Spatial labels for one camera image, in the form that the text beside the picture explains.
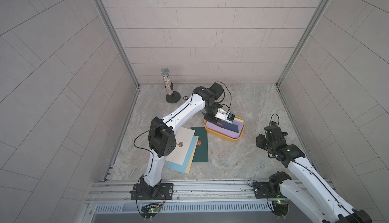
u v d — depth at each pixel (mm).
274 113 995
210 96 582
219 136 881
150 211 652
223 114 687
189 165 787
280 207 685
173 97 1076
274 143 590
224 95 697
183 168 786
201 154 833
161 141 482
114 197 707
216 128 871
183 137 908
